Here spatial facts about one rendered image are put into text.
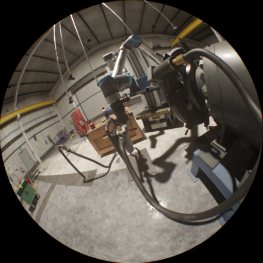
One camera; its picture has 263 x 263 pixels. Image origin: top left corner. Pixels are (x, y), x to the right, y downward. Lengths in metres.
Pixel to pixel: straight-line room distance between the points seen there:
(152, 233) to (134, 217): 0.20
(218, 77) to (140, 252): 1.02
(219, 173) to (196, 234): 0.42
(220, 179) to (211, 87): 0.44
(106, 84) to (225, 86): 0.57
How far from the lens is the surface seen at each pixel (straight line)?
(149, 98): 1.58
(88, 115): 10.30
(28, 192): 2.61
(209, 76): 0.47
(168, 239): 0.70
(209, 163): 0.54
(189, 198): 0.70
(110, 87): 0.47
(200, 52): 0.33
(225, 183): 0.53
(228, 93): 0.43
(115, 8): 8.93
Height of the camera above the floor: 0.68
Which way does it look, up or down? 23 degrees down
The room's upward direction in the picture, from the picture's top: 25 degrees counter-clockwise
